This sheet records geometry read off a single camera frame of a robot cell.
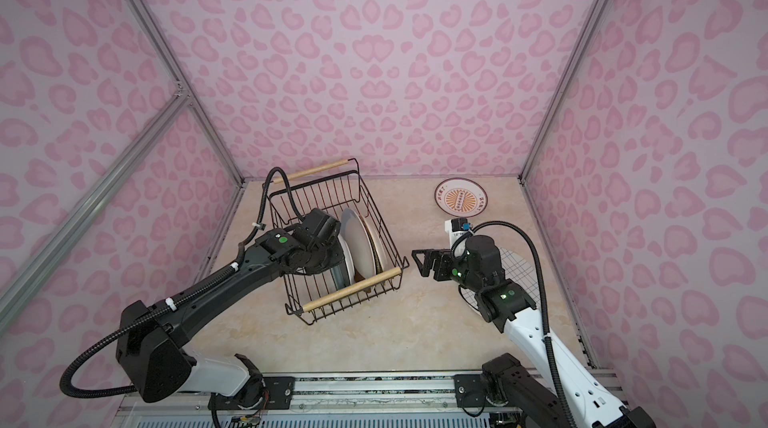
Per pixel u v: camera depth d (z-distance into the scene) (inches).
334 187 40.9
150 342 15.5
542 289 21.3
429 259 25.9
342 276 30.8
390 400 28.4
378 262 30.4
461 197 44.7
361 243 31.5
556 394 16.2
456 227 26.2
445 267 26.1
